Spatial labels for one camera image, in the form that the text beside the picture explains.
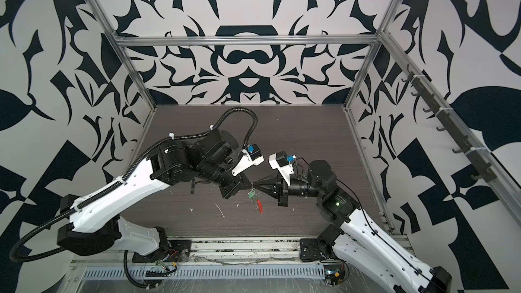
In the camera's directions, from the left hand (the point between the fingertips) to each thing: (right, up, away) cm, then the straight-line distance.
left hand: (252, 182), depth 59 cm
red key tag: (+2, -8, +2) cm, 8 cm away
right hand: (+1, -2, 0) cm, 2 cm away
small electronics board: (+28, -35, +13) cm, 47 cm away
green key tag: (0, -5, +5) cm, 7 cm away
